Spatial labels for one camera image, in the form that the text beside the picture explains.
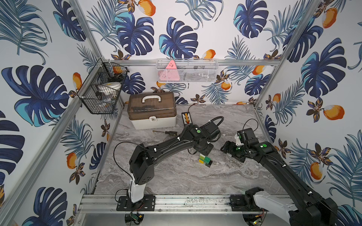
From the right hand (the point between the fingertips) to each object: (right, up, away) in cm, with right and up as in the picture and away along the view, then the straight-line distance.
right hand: (226, 150), depth 79 cm
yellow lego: (-13, -8, +8) cm, 17 cm away
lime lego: (-13, -5, +5) cm, 15 cm away
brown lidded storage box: (-45, +23, +10) cm, 52 cm away
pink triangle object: (-32, +47, +11) cm, 58 cm away
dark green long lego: (-10, -7, +6) cm, 14 cm away
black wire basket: (-79, +34, +14) cm, 87 cm away
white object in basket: (-65, +35, +1) cm, 74 cm away
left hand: (-11, +2, -1) cm, 12 cm away
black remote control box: (-21, +19, +30) cm, 41 cm away
